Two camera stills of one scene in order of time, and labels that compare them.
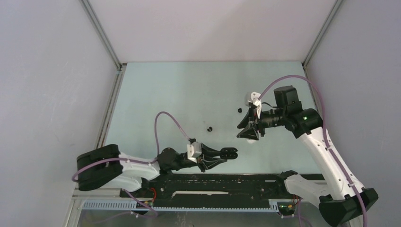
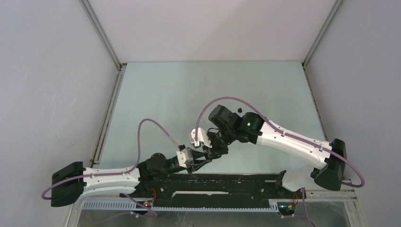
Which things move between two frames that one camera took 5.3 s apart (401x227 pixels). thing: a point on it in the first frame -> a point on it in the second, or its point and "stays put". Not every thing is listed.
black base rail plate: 204,189 stays put
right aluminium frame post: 306,60 stays put
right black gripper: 250,131 -> 214,149
